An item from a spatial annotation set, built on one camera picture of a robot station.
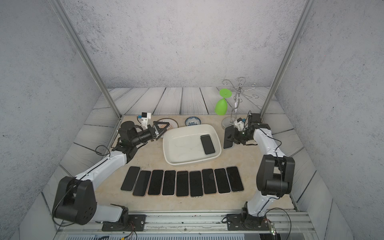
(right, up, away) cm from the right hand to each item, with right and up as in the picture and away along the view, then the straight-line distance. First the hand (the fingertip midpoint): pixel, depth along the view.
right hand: (227, 137), depth 87 cm
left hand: (-31, +5, -11) cm, 33 cm away
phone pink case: (-26, -26, -1) cm, 37 cm away
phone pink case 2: (-18, -27, -1) cm, 32 cm away
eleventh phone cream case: (+1, 0, -1) cm, 1 cm away
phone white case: (-56, -25, 0) cm, 62 cm away
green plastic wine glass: (-2, +19, +9) cm, 21 cm away
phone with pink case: (-10, -25, 0) cm, 27 cm away
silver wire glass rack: (+7, +28, +5) cm, 29 cm away
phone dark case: (-10, -6, +15) cm, 19 cm away
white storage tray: (-27, -6, +15) cm, 32 cm away
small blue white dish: (-21, +10, +28) cm, 36 cm away
